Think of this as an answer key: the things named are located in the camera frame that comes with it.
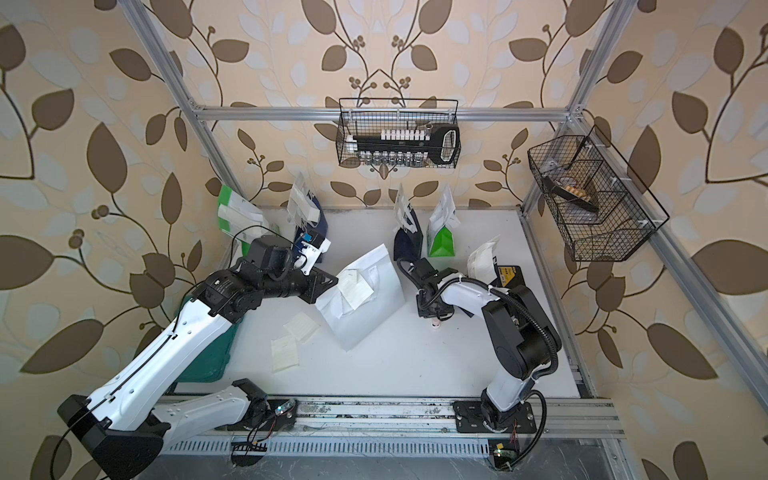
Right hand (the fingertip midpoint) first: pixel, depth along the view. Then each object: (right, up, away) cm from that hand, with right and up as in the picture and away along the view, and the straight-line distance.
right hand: (432, 310), depth 93 cm
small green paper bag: (+3, +27, +1) cm, 27 cm away
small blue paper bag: (-38, +25, +10) cm, 47 cm away
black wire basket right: (+40, +31, -19) cm, 54 cm away
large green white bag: (-61, +29, +3) cm, 67 cm away
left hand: (-27, +14, -23) cm, 38 cm away
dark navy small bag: (-7, +20, +10) cm, 24 cm away
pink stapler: (0, -2, -6) cm, 6 cm away
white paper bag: (-23, 0, -17) cm, 29 cm away
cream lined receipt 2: (-41, +32, +1) cm, 53 cm away
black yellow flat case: (+26, +10, +6) cm, 29 cm away
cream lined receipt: (-22, +9, -19) cm, 30 cm away
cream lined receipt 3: (-41, -4, -2) cm, 41 cm away
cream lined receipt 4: (-44, -11, -7) cm, 46 cm away
